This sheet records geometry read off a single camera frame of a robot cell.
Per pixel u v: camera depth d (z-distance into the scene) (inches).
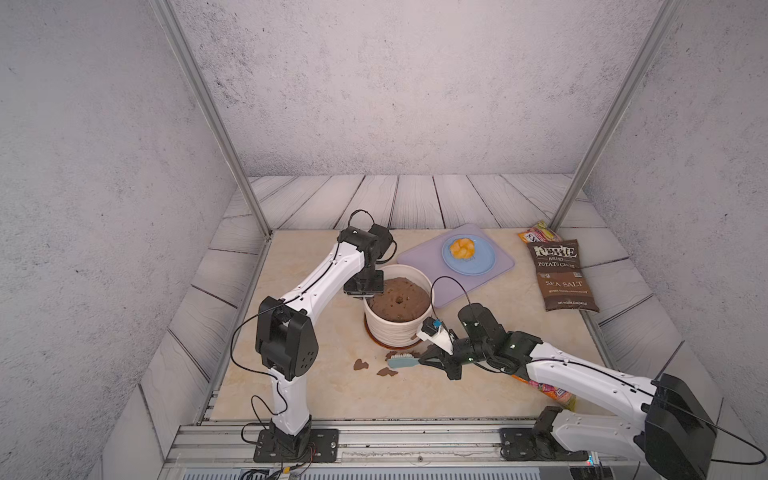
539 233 45.6
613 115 34.5
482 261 43.8
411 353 34.9
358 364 34.3
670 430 15.7
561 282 40.0
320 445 28.7
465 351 26.2
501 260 43.0
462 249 43.7
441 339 26.5
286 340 18.9
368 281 28.6
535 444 25.2
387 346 34.4
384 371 33.4
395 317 33.3
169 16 27.6
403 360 30.4
